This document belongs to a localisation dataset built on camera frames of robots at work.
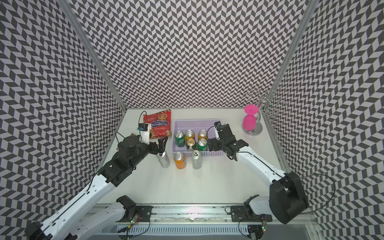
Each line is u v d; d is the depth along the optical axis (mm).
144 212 726
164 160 807
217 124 748
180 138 902
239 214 736
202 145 902
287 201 407
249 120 882
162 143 653
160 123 1052
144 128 598
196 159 792
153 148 632
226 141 634
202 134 932
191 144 891
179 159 820
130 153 521
